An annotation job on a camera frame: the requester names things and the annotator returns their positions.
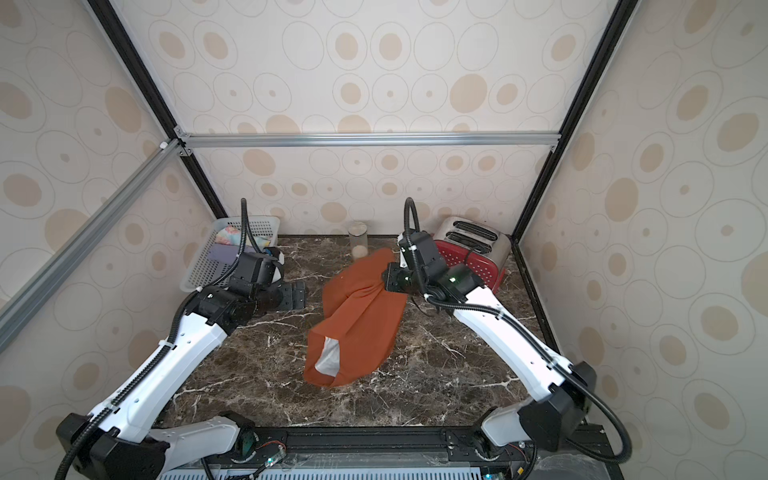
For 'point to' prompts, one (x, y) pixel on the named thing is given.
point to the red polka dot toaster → (466, 241)
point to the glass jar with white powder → (358, 238)
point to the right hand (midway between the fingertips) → (396, 272)
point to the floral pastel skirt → (232, 234)
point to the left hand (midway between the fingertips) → (300, 288)
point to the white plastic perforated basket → (199, 273)
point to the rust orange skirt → (360, 319)
